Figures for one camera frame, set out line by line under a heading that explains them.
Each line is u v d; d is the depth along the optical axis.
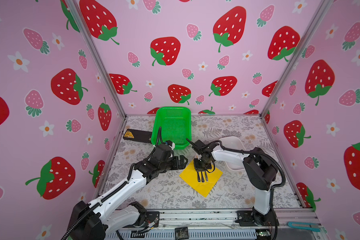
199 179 0.88
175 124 1.17
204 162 0.78
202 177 0.88
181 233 0.69
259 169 0.50
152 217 0.75
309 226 0.72
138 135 1.07
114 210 0.45
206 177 0.88
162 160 0.61
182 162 0.70
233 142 1.01
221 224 0.73
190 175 0.89
